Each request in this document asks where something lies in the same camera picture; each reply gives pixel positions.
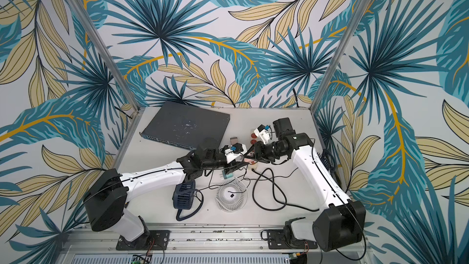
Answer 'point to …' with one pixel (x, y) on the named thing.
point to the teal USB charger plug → (227, 175)
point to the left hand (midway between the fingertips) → (245, 158)
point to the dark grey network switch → (184, 126)
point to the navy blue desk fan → (183, 198)
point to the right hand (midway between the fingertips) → (238, 163)
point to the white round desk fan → (231, 195)
